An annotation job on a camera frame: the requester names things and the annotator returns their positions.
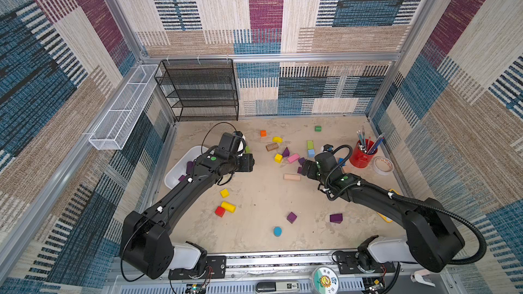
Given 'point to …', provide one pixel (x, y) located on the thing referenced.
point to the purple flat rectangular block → (299, 169)
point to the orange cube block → (263, 133)
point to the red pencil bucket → (363, 153)
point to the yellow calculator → (384, 217)
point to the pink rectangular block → (293, 157)
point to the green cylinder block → (318, 128)
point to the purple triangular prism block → (286, 152)
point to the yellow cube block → (278, 158)
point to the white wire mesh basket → (116, 127)
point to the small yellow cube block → (224, 193)
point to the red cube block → (219, 211)
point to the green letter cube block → (247, 149)
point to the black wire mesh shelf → (200, 90)
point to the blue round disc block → (277, 231)
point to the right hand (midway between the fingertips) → (314, 169)
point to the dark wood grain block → (272, 146)
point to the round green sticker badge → (325, 281)
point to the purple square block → (301, 160)
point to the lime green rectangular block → (310, 145)
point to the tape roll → (383, 166)
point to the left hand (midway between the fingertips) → (249, 161)
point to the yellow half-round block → (276, 139)
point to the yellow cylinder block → (228, 206)
